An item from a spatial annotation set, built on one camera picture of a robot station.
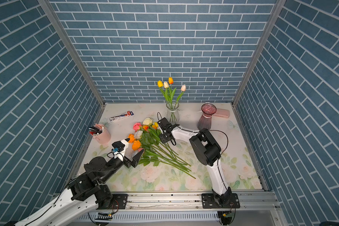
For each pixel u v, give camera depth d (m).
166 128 0.79
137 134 0.93
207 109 0.94
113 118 1.08
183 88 0.92
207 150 0.54
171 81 0.91
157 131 1.01
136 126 0.99
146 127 0.99
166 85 0.93
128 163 0.60
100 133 0.89
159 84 0.92
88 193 0.50
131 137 0.94
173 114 1.02
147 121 1.05
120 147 0.54
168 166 0.87
